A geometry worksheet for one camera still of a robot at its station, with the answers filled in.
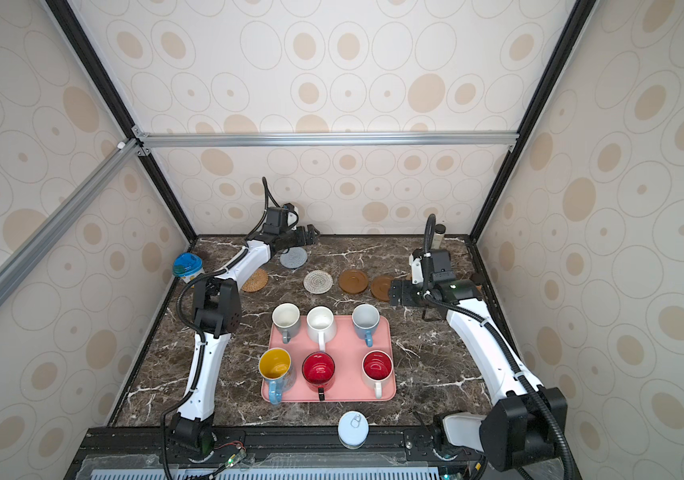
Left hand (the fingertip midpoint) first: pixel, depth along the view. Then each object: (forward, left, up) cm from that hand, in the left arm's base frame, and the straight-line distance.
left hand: (318, 226), depth 103 cm
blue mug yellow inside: (-45, +10, -10) cm, 47 cm away
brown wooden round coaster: (-14, -12, -14) cm, 23 cm away
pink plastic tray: (-45, -10, -13) cm, 48 cm away
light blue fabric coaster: (-3, +10, -14) cm, 17 cm away
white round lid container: (-61, -12, -8) cm, 63 cm away
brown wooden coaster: (-17, -22, -14) cm, 31 cm away
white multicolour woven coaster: (-14, 0, -14) cm, 20 cm away
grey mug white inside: (-31, +8, -9) cm, 33 cm away
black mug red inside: (-45, -2, -12) cm, 47 cm away
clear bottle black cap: (+3, -44, -7) cm, 45 cm away
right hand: (-29, -27, +4) cm, 40 cm away
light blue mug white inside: (-30, -16, -10) cm, 36 cm away
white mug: (-31, -2, -13) cm, 34 cm away
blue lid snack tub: (-15, +42, -4) cm, 45 cm away
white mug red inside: (-45, -19, -12) cm, 51 cm away
